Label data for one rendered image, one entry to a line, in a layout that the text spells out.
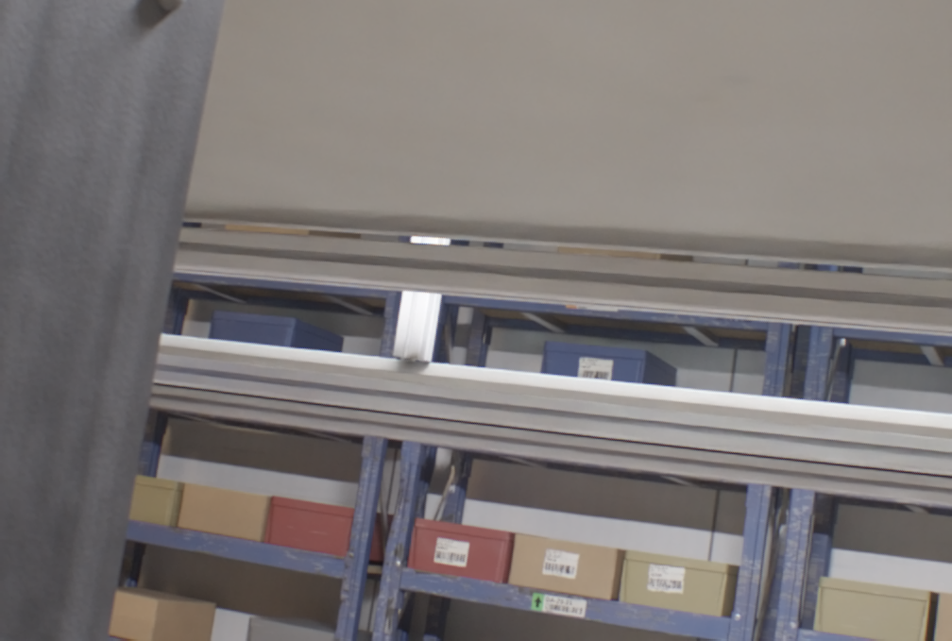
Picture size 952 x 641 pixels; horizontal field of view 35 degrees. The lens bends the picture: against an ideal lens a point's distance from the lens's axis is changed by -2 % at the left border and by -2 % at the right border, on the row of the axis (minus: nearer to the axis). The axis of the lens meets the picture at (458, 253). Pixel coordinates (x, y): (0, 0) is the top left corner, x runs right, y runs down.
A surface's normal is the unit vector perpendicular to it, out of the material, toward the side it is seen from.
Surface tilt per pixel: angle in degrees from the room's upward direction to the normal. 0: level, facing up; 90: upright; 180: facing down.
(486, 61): 180
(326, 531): 90
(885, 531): 90
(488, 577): 90
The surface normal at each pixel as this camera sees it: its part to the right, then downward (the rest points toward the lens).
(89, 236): 0.87, 0.04
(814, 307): -0.39, -0.22
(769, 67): -0.15, 0.97
